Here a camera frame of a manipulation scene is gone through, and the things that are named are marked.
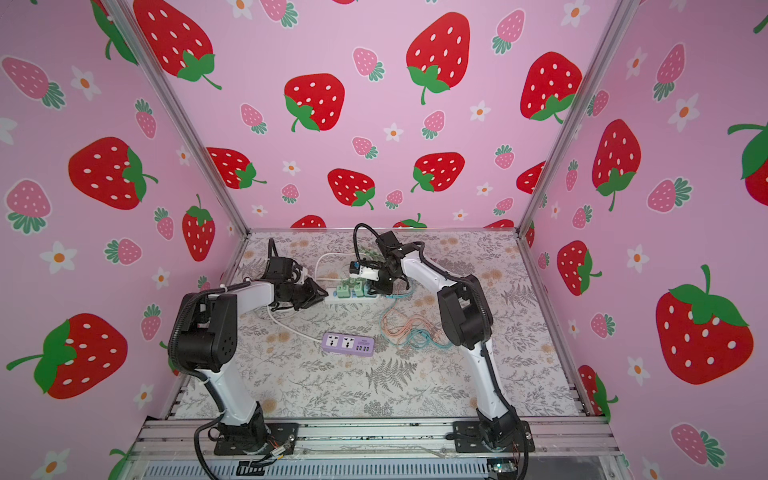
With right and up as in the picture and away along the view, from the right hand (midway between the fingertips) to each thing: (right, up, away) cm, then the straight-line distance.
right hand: (369, 287), depth 98 cm
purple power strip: (-4, -16, -10) cm, 19 cm away
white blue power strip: (0, -3, -1) cm, 3 cm away
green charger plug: (-3, 0, -3) cm, 4 cm away
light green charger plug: (-9, -1, -2) cm, 9 cm away
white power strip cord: (-25, -13, -5) cm, 29 cm away
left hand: (-14, -2, +1) cm, 14 cm away
